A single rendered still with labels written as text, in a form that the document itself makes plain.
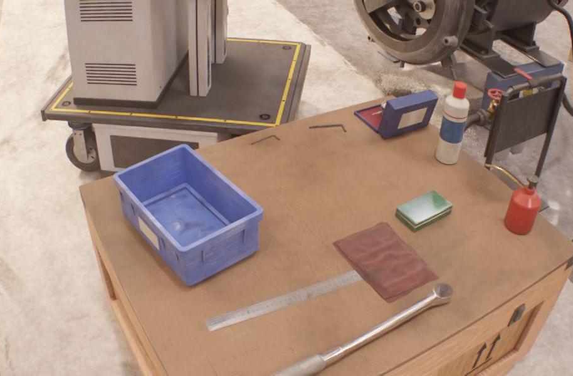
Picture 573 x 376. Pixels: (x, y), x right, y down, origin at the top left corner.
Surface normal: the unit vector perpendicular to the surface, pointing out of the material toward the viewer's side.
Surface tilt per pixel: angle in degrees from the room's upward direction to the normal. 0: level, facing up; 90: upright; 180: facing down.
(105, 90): 90
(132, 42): 90
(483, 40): 90
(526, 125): 90
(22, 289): 0
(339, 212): 0
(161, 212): 0
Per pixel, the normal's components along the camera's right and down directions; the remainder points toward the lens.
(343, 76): 0.05, -0.79
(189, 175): -0.75, 0.37
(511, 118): 0.52, 0.54
